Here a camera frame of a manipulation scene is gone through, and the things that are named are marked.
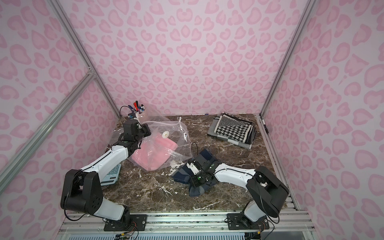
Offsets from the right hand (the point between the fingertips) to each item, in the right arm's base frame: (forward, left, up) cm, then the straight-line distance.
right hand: (190, 183), depth 83 cm
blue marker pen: (+47, +43, +12) cm, 65 cm away
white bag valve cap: (+28, +17, +8) cm, 33 cm away
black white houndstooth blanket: (+38, -27, +3) cm, 47 cm away
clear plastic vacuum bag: (+33, +11, +1) cm, 35 cm away
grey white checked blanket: (+38, -13, 0) cm, 40 cm away
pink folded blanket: (+14, +21, +9) cm, 27 cm away
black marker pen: (+51, +38, +11) cm, 64 cm away
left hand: (+29, +26, +18) cm, 43 cm away
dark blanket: (+4, +5, 0) cm, 7 cm away
